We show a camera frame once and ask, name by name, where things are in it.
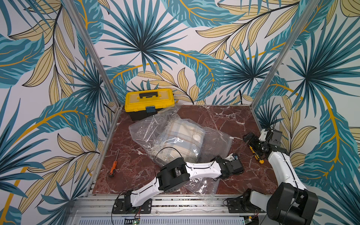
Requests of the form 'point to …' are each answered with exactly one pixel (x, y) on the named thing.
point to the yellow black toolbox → (141, 104)
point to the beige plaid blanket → (181, 138)
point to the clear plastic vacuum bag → (148, 133)
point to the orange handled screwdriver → (112, 171)
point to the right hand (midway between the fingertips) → (249, 140)
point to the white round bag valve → (196, 137)
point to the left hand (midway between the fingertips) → (218, 164)
